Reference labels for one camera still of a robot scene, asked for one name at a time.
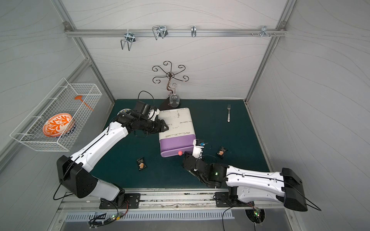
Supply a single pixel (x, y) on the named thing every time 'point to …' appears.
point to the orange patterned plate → (58, 125)
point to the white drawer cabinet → (179, 121)
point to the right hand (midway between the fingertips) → (183, 153)
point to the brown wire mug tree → (171, 74)
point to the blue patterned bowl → (124, 110)
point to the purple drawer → (176, 146)
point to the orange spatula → (80, 97)
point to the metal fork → (229, 108)
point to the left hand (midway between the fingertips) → (165, 129)
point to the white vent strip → (149, 215)
